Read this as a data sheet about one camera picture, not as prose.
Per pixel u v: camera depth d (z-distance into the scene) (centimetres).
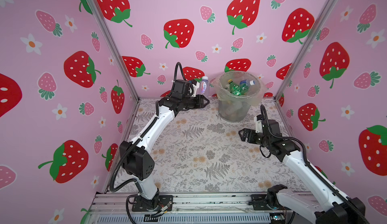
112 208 73
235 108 94
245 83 96
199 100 69
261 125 63
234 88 96
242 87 98
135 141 45
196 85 73
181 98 61
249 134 71
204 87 76
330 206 39
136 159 44
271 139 59
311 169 46
